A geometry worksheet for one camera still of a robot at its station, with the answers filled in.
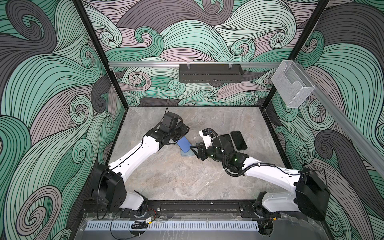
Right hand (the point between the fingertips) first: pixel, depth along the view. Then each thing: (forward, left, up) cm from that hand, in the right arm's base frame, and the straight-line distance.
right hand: (193, 146), depth 76 cm
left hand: (+10, +2, +3) cm, 10 cm away
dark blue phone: (+10, +6, -16) cm, 20 cm away
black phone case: (+16, -32, -19) cm, 41 cm away
